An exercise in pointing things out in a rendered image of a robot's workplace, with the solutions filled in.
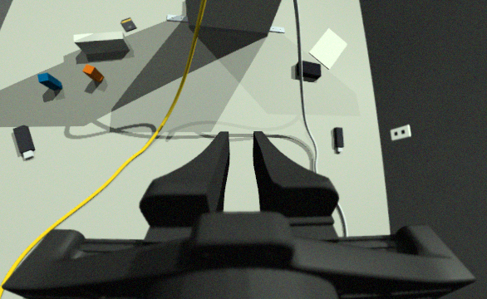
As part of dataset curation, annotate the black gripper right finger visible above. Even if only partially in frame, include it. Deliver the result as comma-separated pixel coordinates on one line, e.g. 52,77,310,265
253,131,339,243

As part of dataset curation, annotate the grey cable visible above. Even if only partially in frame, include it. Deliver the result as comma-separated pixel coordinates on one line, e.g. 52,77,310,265
293,0,348,236

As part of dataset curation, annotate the blue rectangular block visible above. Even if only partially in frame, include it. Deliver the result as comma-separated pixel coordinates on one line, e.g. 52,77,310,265
38,73,62,91

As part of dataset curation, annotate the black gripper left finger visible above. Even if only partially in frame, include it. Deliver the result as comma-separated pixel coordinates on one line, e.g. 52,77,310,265
139,131,230,245

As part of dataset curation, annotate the orange rectangular block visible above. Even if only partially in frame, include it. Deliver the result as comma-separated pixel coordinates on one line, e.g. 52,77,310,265
83,64,104,83

